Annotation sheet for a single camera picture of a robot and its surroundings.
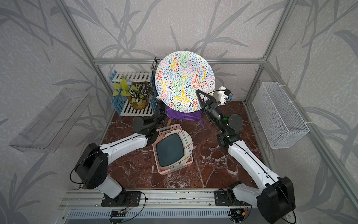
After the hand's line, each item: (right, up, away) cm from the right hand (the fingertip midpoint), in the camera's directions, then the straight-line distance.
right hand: (196, 93), depth 56 cm
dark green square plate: (-15, -33, +34) cm, 50 cm away
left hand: (-7, -3, -1) cm, 8 cm away
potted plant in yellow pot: (-37, +4, +37) cm, 53 cm away
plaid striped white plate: (-3, -27, +30) cm, 41 cm away
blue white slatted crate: (-58, 0, +55) cm, 80 cm away
